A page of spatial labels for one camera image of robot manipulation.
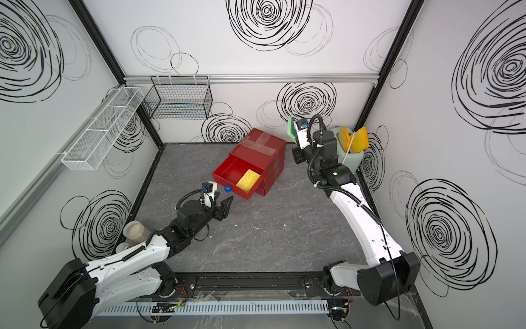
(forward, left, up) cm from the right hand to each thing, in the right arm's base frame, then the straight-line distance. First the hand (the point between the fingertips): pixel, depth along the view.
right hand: (300, 137), depth 72 cm
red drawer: (-3, +23, -20) cm, 31 cm away
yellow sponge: (-5, +20, -20) cm, 29 cm away
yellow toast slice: (+16, -31, -17) cm, 39 cm away
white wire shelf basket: (-5, +75, -1) cm, 75 cm away
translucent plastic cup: (-26, +61, -25) cm, 71 cm away
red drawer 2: (-3, +14, -29) cm, 32 cm away
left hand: (-12, +28, -20) cm, 37 cm away
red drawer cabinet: (+7, +13, -15) cm, 21 cm away
